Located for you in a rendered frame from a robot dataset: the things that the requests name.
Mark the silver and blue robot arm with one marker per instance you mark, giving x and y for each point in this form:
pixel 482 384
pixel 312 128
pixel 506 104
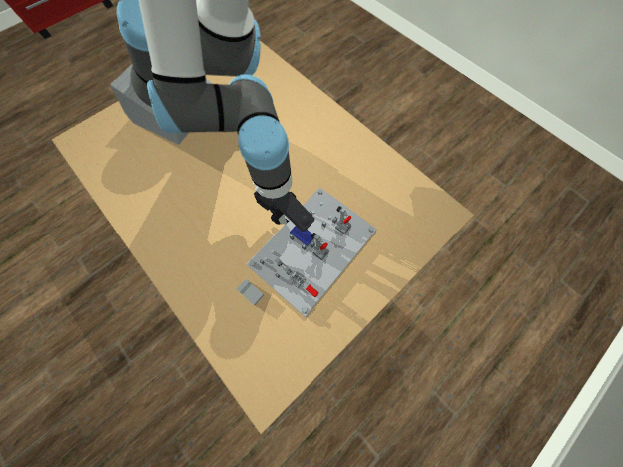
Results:
pixel 183 102

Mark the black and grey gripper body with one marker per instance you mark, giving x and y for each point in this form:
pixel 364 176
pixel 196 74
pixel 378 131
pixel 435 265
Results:
pixel 263 201

